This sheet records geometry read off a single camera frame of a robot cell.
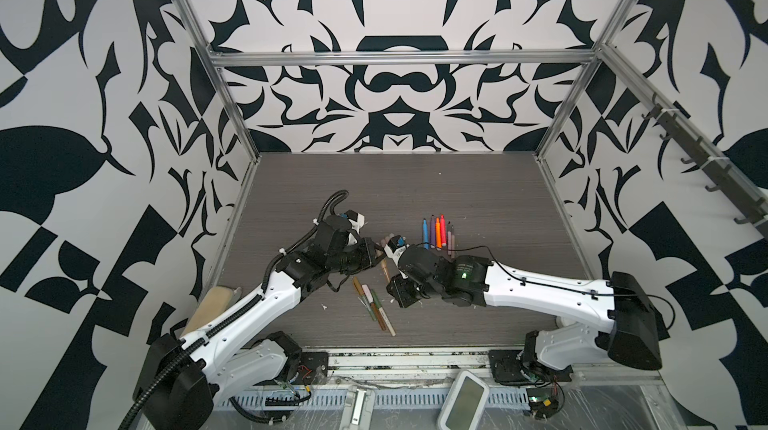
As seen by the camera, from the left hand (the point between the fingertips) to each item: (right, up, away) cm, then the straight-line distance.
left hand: (391, 248), depth 75 cm
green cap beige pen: (-2, -20, +7) cm, 21 cm away
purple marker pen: (+14, 0, +23) cm, 27 cm away
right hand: (-1, -9, -2) cm, 10 cm away
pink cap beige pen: (+20, -4, +20) cm, 29 cm away
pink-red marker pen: (+18, +1, +24) cm, 30 cm away
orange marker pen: (+16, 0, +22) cm, 27 cm away
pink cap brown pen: (-6, -16, +10) cm, 20 cm away
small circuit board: (+36, -35, -4) cm, 50 cm away
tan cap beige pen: (-2, -4, -1) cm, 4 cm away
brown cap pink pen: (+19, -2, +21) cm, 29 cm away
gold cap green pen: (-9, -14, +12) cm, 21 cm away
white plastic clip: (-7, -34, -7) cm, 36 cm away
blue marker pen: (+11, -1, +21) cm, 24 cm away
